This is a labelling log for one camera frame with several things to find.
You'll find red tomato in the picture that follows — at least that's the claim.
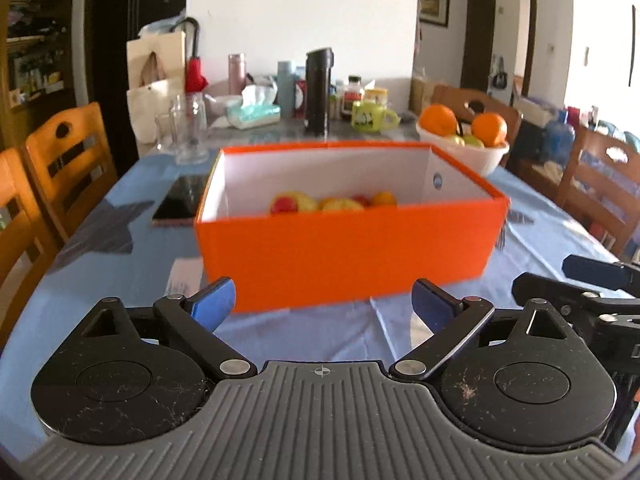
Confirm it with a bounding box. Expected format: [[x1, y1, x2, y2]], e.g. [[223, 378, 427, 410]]
[[269, 196, 298, 214]]

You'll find yellow lemon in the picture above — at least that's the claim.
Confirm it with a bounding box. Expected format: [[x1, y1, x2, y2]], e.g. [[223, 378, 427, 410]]
[[319, 197, 364, 211]]

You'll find orange tangerine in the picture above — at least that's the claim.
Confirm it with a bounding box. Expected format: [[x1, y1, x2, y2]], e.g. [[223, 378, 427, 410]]
[[370, 191, 397, 207]]

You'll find right side wooden chair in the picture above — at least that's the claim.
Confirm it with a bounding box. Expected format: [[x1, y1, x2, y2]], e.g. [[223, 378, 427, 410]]
[[554, 126, 639, 257]]

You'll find wooden chair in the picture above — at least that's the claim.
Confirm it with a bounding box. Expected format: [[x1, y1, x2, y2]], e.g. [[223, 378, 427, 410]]
[[554, 126, 639, 257], [432, 84, 522, 166], [1, 148, 58, 349], [21, 102, 117, 246]]

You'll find blue star tablecloth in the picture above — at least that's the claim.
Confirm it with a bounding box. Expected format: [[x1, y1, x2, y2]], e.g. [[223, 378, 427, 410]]
[[1, 142, 612, 458]]

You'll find smartphone in clear case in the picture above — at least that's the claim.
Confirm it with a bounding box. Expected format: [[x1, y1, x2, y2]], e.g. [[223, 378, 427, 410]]
[[152, 174, 208, 226]]

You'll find white fruit bowl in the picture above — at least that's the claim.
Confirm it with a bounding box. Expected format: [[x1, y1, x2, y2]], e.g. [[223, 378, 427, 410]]
[[416, 124, 510, 177]]

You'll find orange cardboard box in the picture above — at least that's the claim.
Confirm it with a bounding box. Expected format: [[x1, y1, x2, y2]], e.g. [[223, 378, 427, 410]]
[[194, 141, 510, 313]]

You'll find right orange in bowl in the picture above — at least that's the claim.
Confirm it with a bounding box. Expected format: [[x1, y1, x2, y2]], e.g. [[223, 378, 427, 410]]
[[471, 112, 508, 148]]

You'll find orange in bowl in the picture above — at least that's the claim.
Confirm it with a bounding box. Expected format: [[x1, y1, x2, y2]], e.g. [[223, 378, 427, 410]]
[[418, 103, 458, 136], [471, 112, 508, 148]]

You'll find near wooden chair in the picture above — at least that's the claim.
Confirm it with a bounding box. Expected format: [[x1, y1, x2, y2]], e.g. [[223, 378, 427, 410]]
[[1, 148, 58, 349]]

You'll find clear glass mug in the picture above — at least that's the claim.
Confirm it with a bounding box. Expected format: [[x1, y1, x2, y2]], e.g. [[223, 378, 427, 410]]
[[155, 92, 208, 166]]

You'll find left orange in bowl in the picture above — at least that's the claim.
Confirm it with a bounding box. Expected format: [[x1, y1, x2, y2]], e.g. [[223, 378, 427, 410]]
[[418, 103, 458, 136]]

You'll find far wooden chair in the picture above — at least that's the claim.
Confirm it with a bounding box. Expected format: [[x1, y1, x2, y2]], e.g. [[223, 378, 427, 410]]
[[432, 84, 522, 166]]

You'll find tissue pack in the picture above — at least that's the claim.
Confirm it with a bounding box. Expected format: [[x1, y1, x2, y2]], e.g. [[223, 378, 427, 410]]
[[227, 84, 281, 130]]

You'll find green mug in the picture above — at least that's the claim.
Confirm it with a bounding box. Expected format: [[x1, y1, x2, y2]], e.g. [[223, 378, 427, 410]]
[[352, 101, 400, 133]]

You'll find red umbrella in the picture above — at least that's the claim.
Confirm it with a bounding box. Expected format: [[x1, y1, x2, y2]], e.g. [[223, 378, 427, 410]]
[[180, 15, 210, 96]]

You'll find grey blue bottle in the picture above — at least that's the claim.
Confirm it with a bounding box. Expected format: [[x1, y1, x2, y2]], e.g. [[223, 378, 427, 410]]
[[277, 61, 295, 119]]

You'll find white tote bag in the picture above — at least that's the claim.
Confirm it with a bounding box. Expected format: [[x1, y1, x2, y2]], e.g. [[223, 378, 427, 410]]
[[127, 30, 186, 145]]

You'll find pink water bottle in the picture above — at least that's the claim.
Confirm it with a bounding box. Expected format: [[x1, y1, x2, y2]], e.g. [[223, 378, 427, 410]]
[[228, 53, 246, 96]]

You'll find black thermos bottle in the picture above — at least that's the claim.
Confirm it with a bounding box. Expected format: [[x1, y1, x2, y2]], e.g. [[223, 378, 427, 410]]
[[305, 48, 334, 136]]

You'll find wooden shelf cabinet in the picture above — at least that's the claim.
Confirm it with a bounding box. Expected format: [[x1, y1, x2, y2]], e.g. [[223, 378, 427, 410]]
[[1, 0, 77, 148]]

